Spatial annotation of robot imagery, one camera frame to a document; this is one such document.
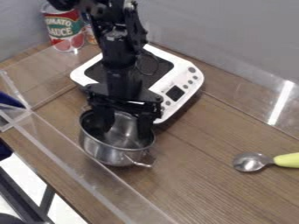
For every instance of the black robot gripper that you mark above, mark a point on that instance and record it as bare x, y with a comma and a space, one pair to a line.
121, 92

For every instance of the silver steel pot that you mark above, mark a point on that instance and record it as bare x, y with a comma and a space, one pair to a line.
116, 148

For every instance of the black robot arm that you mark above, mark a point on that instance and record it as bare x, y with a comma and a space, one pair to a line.
121, 38

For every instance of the white and black induction stove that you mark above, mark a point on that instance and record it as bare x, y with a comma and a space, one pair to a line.
169, 76

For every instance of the alphabet soup can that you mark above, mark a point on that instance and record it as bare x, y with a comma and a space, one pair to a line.
89, 34

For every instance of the clear acrylic barrier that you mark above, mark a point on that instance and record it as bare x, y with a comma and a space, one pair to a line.
46, 123

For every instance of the dark blue object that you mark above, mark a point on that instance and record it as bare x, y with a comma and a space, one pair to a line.
8, 100

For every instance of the tomato sauce can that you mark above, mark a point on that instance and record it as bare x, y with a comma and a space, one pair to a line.
64, 28

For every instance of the spoon with yellow handle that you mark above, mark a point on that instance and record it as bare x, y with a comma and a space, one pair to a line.
252, 162

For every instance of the black table leg frame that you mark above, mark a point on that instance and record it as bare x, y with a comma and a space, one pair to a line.
30, 213

